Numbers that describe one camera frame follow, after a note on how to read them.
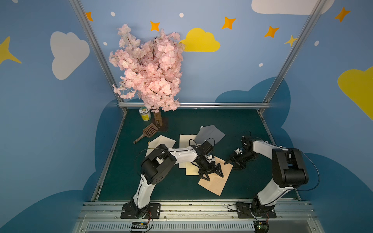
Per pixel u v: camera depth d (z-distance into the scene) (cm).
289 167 48
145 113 110
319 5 69
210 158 81
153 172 50
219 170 78
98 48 84
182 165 91
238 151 92
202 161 76
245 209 75
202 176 83
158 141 101
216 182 84
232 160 82
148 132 107
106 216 74
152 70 70
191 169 91
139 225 73
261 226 73
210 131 108
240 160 81
